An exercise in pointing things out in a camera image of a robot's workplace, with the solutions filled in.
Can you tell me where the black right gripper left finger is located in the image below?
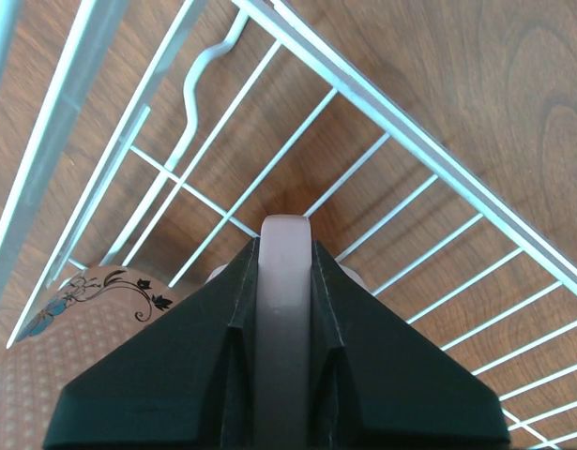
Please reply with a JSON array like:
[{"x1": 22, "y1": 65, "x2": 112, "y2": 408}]
[{"x1": 42, "y1": 238, "x2": 260, "y2": 449}]

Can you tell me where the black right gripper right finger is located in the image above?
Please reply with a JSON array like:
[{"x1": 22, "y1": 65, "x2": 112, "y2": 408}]
[{"x1": 309, "y1": 242, "x2": 510, "y2": 449}]

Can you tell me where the pale pink faceted mug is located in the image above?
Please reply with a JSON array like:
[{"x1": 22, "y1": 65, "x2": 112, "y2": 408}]
[{"x1": 220, "y1": 215, "x2": 362, "y2": 449}]

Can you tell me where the pink floral textured mug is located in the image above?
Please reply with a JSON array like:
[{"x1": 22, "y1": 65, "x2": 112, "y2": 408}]
[{"x1": 0, "y1": 265, "x2": 179, "y2": 449}]

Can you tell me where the white wire dish rack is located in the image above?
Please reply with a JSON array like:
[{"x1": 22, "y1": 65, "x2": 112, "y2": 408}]
[{"x1": 0, "y1": 1, "x2": 577, "y2": 449}]

